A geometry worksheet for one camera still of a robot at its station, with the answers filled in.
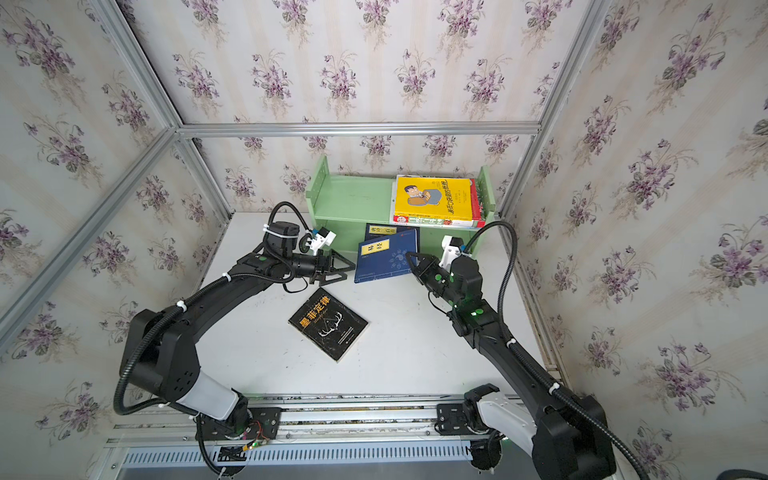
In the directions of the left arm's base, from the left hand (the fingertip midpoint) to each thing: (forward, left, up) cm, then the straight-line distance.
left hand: (351, 272), depth 77 cm
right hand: (+2, -17, +5) cm, 18 cm away
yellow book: (+16, -22, +11) cm, 29 cm away
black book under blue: (-5, +7, -20) cm, 22 cm away
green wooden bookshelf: (+20, +3, +5) cm, 21 cm away
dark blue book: (+6, -9, 0) cm, 11 cm away
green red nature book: (+11, -33, +9) cm, 36 cm away
